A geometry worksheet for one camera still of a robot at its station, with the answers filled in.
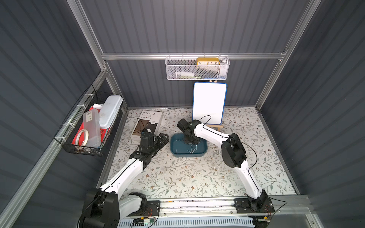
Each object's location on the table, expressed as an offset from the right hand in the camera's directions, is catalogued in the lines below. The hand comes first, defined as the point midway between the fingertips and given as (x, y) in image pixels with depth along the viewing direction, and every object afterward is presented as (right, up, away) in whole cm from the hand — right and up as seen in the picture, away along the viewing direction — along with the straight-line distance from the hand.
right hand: (192, 140), depth 97 cm
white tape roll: (-49, +6, -35) cm, 61 cm away
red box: (-45, +8, -28) cm, 54 cm away
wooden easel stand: (+19, +10, +3) cm, 21 cm away
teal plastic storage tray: (-10, -5, 0) cm, 11 cm away
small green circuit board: (-23, -36, -27) cm, 51 cm away
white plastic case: (-46, +22, -21) cm, 55 cm away
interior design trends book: (-35, +17, +12) cm, 41 cm away
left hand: (-17, +3, -13) cm, 21 cm away
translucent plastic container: (-51, +12, -29) cm, 60 cm away
